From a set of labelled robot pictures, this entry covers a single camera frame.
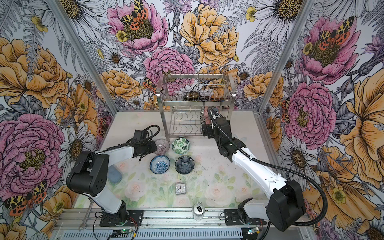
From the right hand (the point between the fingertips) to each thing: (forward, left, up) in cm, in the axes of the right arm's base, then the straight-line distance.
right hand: (213, 126), depth 81 cm
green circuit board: (-42, +45, -24) cm, 66 cm away
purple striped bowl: (+2, +31, -22) cm, 39 cm away
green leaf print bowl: (+3, +20, -22) cm, 30 cm away
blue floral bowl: (-10, +32, -23) cm, 40 cm away
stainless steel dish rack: (+37, +17, -9) cm, 41 cm away
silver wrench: (-39, +64, -24) cm, 79 cm away
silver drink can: (-37, +9, -10) cm, 39 cm away
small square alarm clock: (-24, +18, -22) cm, 38 cm away
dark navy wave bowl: (-10, +17, -23) cm, 30 cm away
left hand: (-1, +35, -22) cm, 42 cm away
